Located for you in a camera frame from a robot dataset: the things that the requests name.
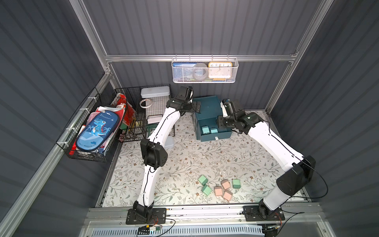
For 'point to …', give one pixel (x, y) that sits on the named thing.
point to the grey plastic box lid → (149, 91)
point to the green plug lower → (206, 189)
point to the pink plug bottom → (227, 195)
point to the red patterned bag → (129, 115)
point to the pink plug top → (226, 184)
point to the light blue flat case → (169, 142)
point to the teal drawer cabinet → (206, 122)
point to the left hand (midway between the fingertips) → (196, 106)
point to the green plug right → (236, 183)
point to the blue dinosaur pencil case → (97, 131)
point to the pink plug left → (218, 190)
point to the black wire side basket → (97, 102)
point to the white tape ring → (145, 99)
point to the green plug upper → (203, 179)
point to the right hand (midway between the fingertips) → (223, 119)
